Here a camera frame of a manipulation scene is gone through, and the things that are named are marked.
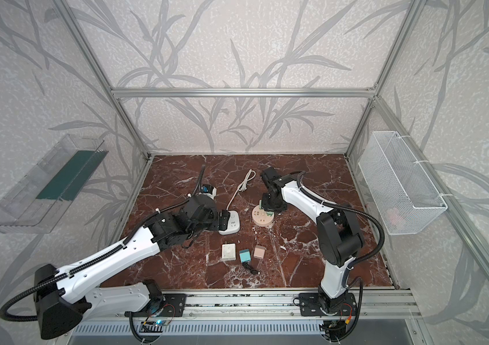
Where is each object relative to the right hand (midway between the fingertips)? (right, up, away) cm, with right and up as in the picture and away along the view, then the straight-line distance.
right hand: (268, 201), depth 92 cm
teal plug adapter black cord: (-10, -21, -9) cm, 25 cm away
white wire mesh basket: (+37, +8, -30) cm, 48 cm away
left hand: (-17, -1, -16) cm, 23 cm away
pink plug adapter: (-4, -19, -8) cm, 21 cm away
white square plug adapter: (-16, -19, -8) cm, 26 cm away
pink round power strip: (-4, -7, +1) cm, 8 cm away
